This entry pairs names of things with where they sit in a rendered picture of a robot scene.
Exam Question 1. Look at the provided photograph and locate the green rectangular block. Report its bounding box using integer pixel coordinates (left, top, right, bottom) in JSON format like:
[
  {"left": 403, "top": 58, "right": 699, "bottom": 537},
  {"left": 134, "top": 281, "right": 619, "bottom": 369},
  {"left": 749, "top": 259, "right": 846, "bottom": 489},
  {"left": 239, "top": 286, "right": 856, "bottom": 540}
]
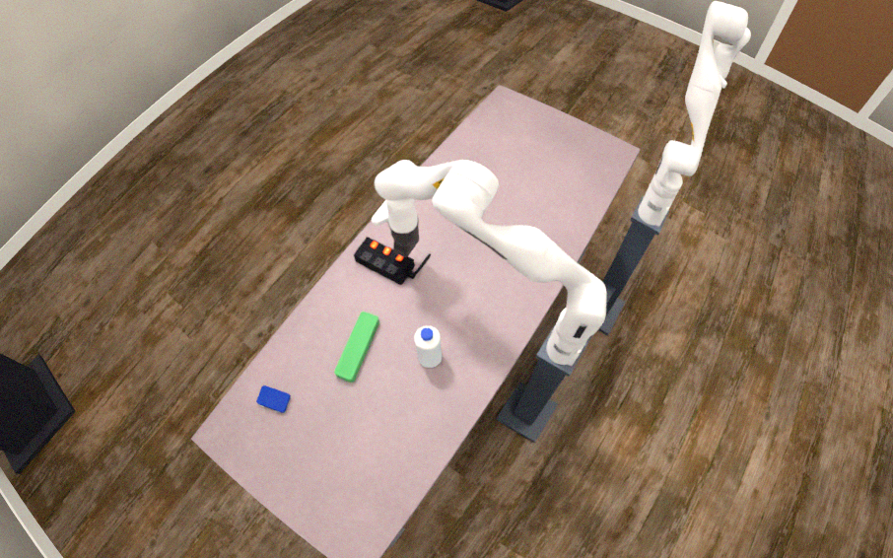
[{"left": 334, "top": 312, "right": 379, "bottom": 383}]

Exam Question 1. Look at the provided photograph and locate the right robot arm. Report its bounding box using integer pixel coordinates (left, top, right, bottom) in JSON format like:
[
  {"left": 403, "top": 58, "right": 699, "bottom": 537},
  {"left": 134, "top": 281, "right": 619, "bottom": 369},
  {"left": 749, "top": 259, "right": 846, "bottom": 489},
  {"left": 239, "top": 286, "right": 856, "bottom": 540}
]
[{"left": 639, "top": 1, "right": 751, "bottom": 226}]

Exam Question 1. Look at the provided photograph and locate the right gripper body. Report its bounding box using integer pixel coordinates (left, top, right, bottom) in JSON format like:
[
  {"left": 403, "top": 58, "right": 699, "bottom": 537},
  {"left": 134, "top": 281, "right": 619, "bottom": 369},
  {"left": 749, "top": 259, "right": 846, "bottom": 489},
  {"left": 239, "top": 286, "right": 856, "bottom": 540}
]
[{"left": 717, "top": 64, "right": 730, "bottom": 88}]

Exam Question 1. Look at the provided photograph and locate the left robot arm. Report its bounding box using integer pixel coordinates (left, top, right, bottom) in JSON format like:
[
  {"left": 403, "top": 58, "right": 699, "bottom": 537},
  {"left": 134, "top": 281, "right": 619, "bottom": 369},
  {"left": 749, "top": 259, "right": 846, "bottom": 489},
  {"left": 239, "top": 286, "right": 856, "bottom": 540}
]
[{"left": 375, "top": 160, "right": 606, "bottom": 366}]

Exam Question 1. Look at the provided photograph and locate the black power strip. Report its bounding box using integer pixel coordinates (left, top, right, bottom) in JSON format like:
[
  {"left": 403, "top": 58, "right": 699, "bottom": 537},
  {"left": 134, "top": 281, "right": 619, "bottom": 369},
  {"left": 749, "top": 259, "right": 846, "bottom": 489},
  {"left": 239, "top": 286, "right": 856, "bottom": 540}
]
[{"left": 353, "top": 237, "right": 431, "bottom": 285}]

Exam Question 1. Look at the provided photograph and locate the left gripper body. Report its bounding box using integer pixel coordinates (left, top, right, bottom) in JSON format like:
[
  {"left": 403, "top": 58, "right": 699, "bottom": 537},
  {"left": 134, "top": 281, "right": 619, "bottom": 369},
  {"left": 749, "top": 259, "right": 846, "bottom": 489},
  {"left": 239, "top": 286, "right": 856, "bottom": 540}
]
[{"left": 372, "top": 200, "right": 420, "bottom": 257}]

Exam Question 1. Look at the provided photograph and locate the white bottle with blue cap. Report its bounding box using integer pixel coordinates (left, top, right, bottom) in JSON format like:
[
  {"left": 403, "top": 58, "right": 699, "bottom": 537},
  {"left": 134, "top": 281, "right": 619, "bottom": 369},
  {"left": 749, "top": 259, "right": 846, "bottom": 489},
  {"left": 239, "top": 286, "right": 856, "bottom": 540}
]
[{"left": 414, "top": 325, "right": 442, "bottom": 368}]

